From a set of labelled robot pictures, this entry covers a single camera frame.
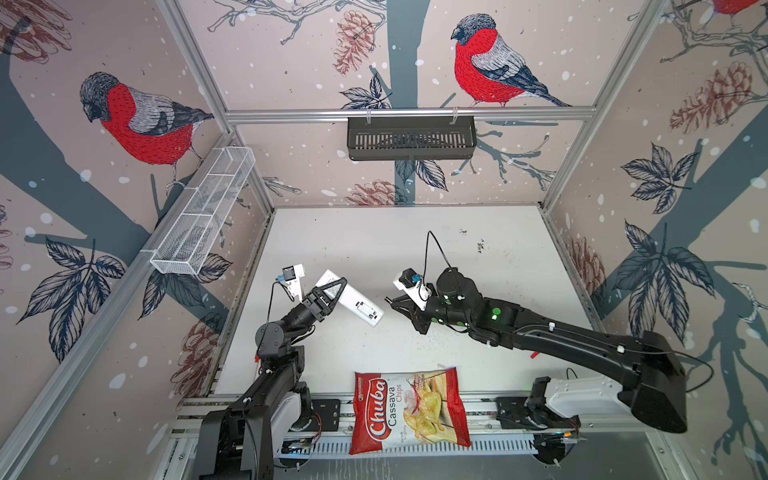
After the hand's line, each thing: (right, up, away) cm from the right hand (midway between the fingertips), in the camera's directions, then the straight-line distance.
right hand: (391, 306), depth 71 cm
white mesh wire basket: (-51, +25, +9) cm, 57 cm away
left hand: (-11, +5, -4) cm, 12 cm away
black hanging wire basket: (+7, +52, +34) cm, 62 cm away
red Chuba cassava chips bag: (+3, -25, -1) cm, 25 cm away
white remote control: (-9, +2, -2) cm, 10 cm away
